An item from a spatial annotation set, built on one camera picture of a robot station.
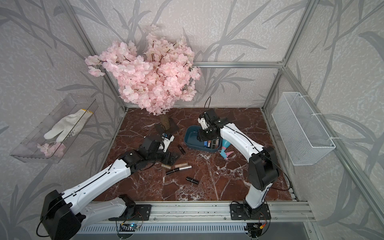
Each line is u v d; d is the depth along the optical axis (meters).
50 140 0.63
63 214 0.37
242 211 0.74
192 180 0.83
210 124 0.67
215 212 0.75
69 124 0.68
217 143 0.97
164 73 0.66
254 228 0.72
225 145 0.96
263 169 0.46
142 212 0.74
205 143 0.97
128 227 0.72
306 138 0.59
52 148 0.60
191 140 1.01
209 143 0.97
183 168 0.87
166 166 0.89
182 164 0.88
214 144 0.97
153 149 0.61
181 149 0.96
